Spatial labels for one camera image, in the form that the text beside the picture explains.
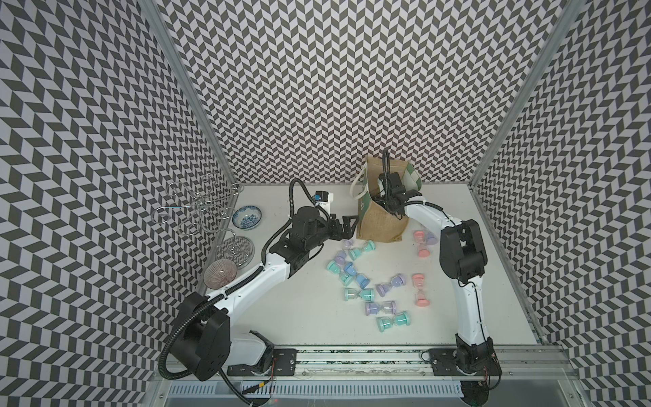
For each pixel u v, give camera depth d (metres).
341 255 0.94
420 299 0.84
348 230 0.70
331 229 0.70
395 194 0.80
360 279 0.87
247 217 1.04
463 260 0.57
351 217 0.69
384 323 0.77
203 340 0.40
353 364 0.74
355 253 0.94
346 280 0.85
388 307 0.82
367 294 0.83
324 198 0.69
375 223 0.91
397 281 0.87
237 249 0.94
